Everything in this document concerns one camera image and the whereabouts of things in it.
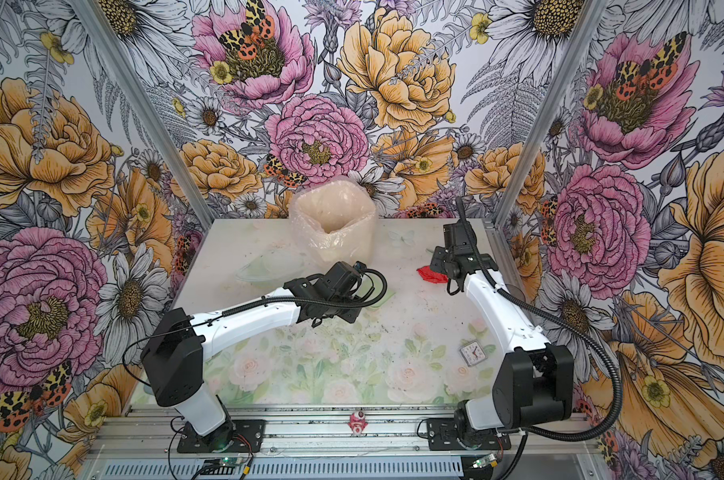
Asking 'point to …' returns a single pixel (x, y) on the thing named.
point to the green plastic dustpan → (379, 286)
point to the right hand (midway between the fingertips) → (442, 267)
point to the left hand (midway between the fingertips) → (352, 311)
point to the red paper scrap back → (432, 276)
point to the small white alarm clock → (473, 353)
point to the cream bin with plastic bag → (332, 221)
